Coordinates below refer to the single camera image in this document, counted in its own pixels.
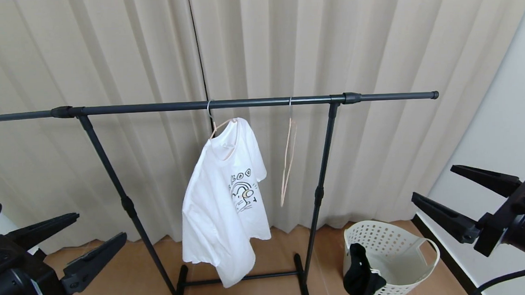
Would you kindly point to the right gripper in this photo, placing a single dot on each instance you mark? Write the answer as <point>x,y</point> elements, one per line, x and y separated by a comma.
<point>518,221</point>

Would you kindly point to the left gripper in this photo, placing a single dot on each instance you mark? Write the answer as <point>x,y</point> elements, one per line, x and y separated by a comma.
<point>18,278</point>

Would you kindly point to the black garment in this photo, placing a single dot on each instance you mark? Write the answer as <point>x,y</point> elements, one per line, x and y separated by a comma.
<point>358,275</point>

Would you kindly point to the white printed t-shirt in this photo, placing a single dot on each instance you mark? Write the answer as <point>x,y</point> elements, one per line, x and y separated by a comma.
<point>216,210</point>

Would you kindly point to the pink clothes hanger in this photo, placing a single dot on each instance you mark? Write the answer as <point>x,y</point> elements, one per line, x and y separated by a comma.
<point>291,120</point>
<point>214,131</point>

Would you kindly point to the white laundry basket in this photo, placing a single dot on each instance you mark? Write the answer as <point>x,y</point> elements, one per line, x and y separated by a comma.
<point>379,235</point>

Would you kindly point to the black clothes rack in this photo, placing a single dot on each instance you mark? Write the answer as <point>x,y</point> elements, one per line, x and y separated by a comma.
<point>156,107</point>

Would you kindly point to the beige curtain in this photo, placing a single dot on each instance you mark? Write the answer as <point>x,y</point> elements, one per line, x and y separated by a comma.
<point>372,52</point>

